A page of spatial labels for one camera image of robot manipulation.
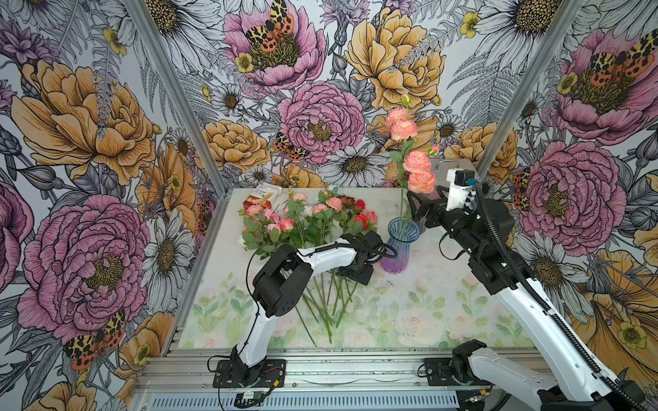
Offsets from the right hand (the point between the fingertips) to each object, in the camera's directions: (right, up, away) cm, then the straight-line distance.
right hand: (418, 196), depth 67 cm
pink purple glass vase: (0, -11, +19) cm, 22 cm away
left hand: (-15, -29, +24) cm, 41 cm away
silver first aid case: (+22, +15, +41) cm, 49 cm away
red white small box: (-53, +3, +48) cm, 72 cm away
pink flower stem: (-23, -1, +40) cm, 47 cm away
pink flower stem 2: (-37, -5, +41) cm, 55 cm away
